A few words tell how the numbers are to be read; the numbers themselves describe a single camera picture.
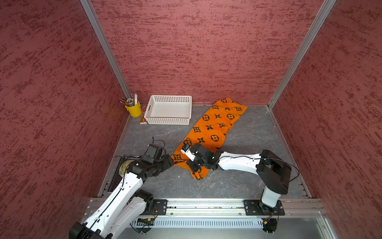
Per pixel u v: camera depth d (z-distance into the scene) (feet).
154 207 2.39
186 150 2.46
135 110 3.55
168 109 3.86
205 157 2.16
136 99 3.43
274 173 1.51
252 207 2.43
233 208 2.48
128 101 3.27
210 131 3.38
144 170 1.74
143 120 3.57
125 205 1.55
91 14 2.38
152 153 1.98
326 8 2.34
